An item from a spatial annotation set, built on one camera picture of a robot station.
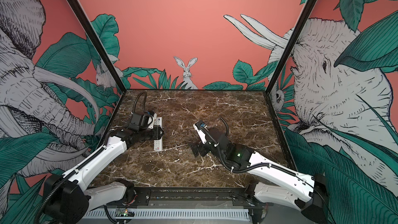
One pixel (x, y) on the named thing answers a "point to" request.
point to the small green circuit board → (124, 212)
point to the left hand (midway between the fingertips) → (160, 130)
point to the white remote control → (158, 143)
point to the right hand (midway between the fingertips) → (194, 136)
